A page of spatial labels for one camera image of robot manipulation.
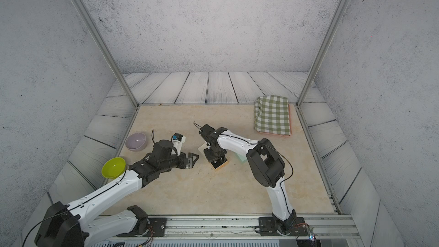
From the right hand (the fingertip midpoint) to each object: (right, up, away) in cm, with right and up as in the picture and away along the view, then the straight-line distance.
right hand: (213, 158), depth 91 cm
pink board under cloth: (+40, +11, +14) cm, 44 cm away
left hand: (-8, +3, -10) cm, 13 cm away
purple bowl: (-45, +8, +8) cm, 46 cm away
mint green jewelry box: (+15, 0, 0) cm, 15 cm away
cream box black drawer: (+4, -2, -2) cm, 5 cm away
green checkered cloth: (+38, +23, +24) cm, 50 cm away
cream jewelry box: (-7, +4, +5) cm, 9 cm away
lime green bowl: (-52, -5, 0) cm, 52 cm away
